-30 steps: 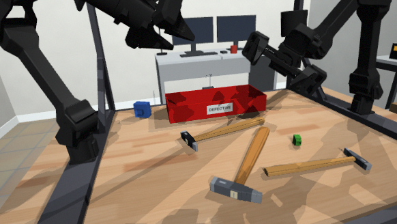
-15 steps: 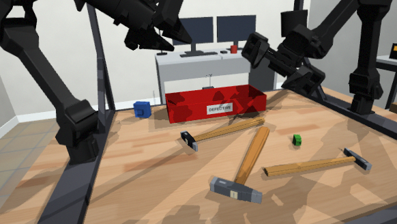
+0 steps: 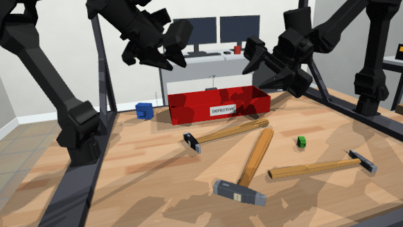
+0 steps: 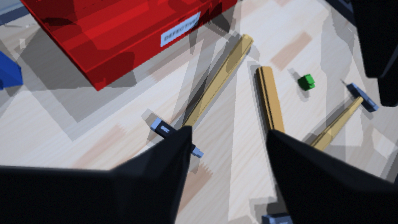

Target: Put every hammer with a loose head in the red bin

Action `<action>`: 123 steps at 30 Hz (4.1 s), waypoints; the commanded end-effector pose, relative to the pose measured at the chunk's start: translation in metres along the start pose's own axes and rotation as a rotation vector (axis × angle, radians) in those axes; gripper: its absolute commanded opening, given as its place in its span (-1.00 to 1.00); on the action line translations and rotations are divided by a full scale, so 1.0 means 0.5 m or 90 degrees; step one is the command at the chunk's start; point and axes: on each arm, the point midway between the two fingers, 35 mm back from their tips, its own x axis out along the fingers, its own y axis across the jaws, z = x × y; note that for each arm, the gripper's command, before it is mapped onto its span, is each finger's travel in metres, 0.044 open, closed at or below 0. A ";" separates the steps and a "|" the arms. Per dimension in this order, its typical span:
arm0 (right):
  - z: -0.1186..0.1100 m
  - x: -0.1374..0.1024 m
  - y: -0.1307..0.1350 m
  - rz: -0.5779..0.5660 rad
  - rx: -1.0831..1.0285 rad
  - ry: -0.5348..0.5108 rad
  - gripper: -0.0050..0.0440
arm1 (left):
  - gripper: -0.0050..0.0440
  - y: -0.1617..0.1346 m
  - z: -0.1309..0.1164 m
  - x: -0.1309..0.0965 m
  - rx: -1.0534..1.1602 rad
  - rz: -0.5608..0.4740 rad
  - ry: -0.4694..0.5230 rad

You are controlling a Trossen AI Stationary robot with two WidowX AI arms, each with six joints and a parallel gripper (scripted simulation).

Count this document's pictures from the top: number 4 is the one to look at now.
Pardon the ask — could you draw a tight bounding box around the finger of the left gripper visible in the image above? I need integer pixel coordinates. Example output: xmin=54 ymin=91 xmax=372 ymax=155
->
xmin=377 ymin=56 xmax=398 ymax=107
xmin=350 ymin=0 xmax=398 ymax=78

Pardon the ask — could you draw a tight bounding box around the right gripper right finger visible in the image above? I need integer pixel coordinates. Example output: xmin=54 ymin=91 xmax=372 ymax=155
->
xmin=266 ymin=129 xmax=398 ymax=224

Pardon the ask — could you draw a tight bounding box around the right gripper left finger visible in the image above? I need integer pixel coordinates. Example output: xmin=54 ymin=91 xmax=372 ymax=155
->
xmin=0 ymin=125 xmax=192 ymax=224

